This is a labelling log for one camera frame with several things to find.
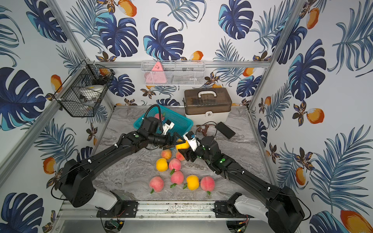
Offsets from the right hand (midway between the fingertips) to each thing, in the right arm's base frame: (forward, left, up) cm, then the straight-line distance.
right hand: (184, 143), depth 77 cm
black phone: (+23, -29, -19) cm, 42 cm away
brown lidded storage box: (+28, -14, +1) cm, 32 cm away
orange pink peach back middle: (-1, +4, -12) cm, 13 cm away
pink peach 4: (-13, +4, -14) cm, 19 cm away
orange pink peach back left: (+1, +11, -13) cm, 17 cm away
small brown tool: (+24, -12, -17) cm, 32 cm away
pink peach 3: (-16, +14, -13) cm, 25 cm away
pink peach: (+8, +13, +13) cm, 20 cm away
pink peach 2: (-5, +6, -13) cm, 15 cm away
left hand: (-1, +1, +3) cm, 4 cm away
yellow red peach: (-3, -1, +3) cm, 4 cm away
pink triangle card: (+39, +18, +16) cm, 46 cm away
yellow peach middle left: (-5, +13, -15) cm, 21 cm away
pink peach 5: (-16, -13, -14) cm, 25 cm away
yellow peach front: (-15, -5, -15) cm, 22 cm away
